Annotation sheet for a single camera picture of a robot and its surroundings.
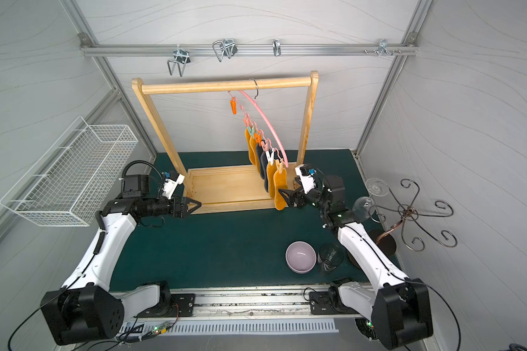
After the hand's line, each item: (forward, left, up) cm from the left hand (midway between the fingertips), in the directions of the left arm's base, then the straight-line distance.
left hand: (193, 203), depth 77 cm
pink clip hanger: (+26, -20, +13) cm, 35 cm away
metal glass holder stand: (-12, -68, +9) cm, 70 cm away
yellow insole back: (+22, -20, +8) cm, 31 cm away
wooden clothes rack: (+22, -8, -22) cm, 32 cm away
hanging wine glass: (0, -60, +12) cm, 61 cm away
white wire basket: (0, +37, +11) cm, 39 cm away
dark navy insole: (+16, -24, +5) cm, 30 cm away
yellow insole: (+12, -28, +5) cm, 31 cm away
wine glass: (0, -59, 0) cm, 59 cm away
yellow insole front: (+9, -31, +2) cm, 32 cm away
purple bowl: (-12, -40, -19) cm, 46 cm away
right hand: (+7, -35, +4) cm, 36 cm away
